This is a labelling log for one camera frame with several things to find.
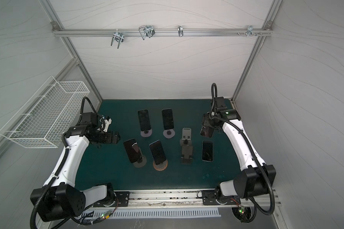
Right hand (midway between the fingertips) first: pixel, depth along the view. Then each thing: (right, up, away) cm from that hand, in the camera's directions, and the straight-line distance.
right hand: (209, 121), depth 80 cm
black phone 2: (-25, +1, +15) cm, 29 cm away
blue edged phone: (-29, -17, -3) cm, 34 cm away
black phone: (-40, 0, +13) cm, 42 cm away
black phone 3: (+2, -21, +12) cm, 24 cm away
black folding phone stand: (-13, -20, +1) cm, 24 cm away
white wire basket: (-83, +2, -11) cm, 84 cm away
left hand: (-57, -9, -1) cm, 58 cm away
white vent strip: (-31, -45, -10) cm, 56 cm away
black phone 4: (-44, -20, +1) cm, 48 cm away
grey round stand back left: (-41, -10, +21) cm, 47 cm away
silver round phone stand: (-12, -12, +11) cm, 20 cm away
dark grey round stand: (-41, -26, +6) cm, 48 cm away
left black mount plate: (-47, -40, -7) cm, 63 cm away
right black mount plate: (-2, -40, -6) cm, 41 cm away
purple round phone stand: (-24, -10, +19) cm, 32 cm away
